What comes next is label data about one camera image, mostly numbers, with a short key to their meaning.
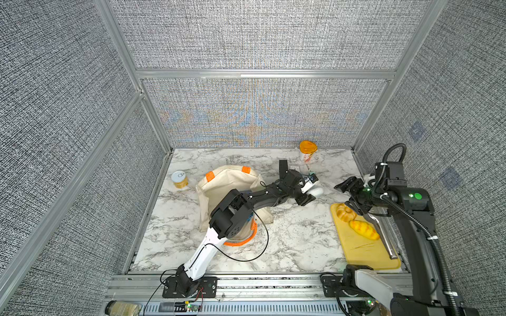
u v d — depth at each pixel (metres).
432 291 0.37
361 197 0.58
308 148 1.07
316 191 0.90
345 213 0.88
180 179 1.00
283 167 1.02
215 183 0.82
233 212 0.60
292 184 0.77
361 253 0.84
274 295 0.73
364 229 0.85
